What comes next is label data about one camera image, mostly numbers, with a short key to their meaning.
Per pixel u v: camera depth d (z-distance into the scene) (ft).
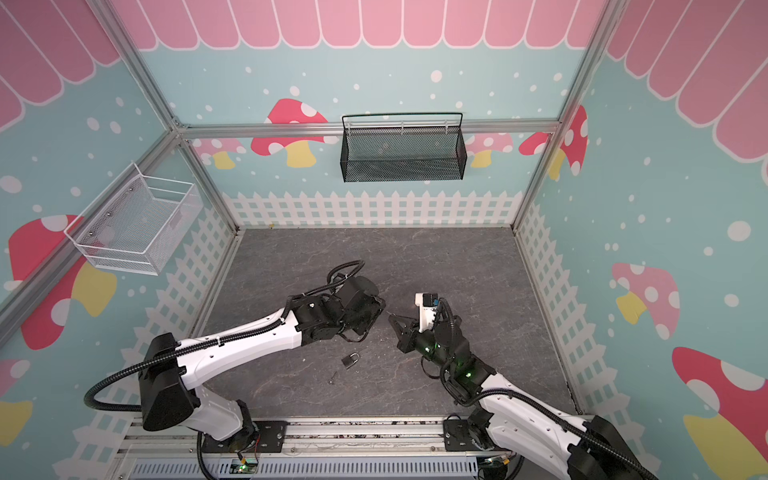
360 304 1.88
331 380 2.73
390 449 2.42
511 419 1.68
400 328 2.43
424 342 2.23
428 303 2.24
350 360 2.85
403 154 3.09
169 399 1.34
